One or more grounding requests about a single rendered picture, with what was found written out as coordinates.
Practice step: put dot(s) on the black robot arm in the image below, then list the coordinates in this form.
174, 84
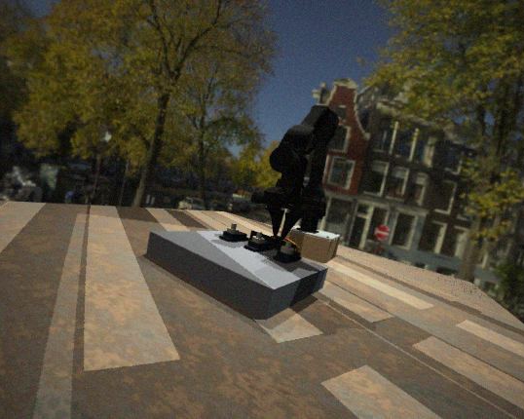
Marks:
314, 133

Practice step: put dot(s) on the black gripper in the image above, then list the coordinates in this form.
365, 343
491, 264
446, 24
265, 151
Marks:
296, 211

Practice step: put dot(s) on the black pin header strip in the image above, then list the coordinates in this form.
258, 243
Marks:
276, 242

